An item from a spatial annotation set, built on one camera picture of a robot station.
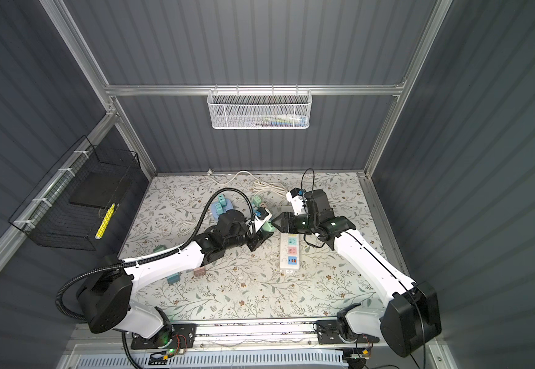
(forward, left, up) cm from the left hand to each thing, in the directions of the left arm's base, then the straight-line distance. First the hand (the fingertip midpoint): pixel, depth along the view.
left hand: (269, 227), depth 81 cm
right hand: (-1, -3, +4) cm, 5 cm away
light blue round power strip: (+21, +18, -14) cm, 31 cm away
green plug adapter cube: (-2, +1, +4) cm, 4 cm away
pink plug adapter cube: (-9, +26, -14) cm, 31 cm away
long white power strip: (-3, -8, -14) cm, 16 cm away
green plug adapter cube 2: (+2, +44, -15) cm, 47 cm away
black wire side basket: (+4, +63, +11) cm, 64 cm away
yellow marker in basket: (-4, +50, +11) cm, 52 cm away
